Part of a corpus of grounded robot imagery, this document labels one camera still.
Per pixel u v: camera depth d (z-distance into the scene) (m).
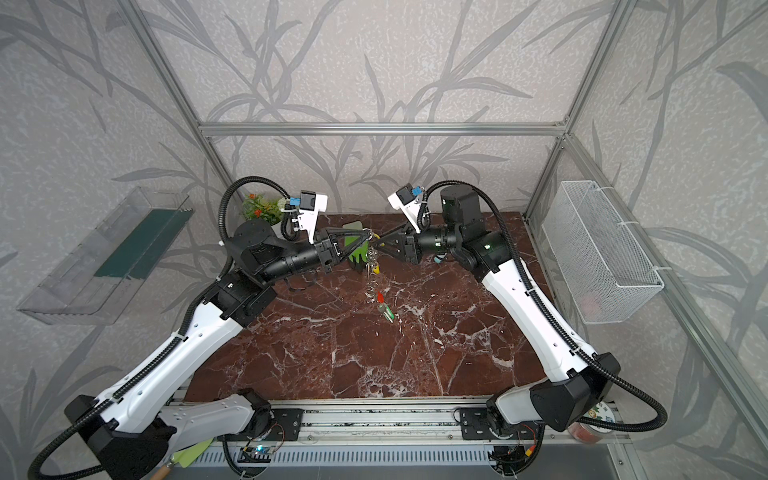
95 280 0.65
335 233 0.54
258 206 1.01
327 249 0.51
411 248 0.54
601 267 0.64
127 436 0.39
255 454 0.72
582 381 0.38
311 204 0.51
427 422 0.75
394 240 0.57
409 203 0.55
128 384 0.39
